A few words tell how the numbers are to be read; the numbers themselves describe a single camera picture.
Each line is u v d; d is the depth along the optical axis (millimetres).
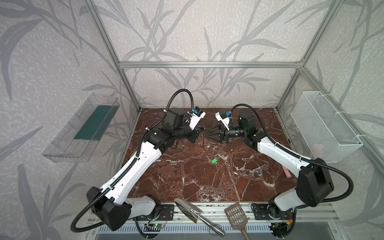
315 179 427
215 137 659
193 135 608
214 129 708
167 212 736
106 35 805
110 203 372
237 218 707
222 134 653
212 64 954
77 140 640
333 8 709
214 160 916
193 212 725
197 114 587
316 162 450
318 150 724
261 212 725
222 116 640
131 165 421
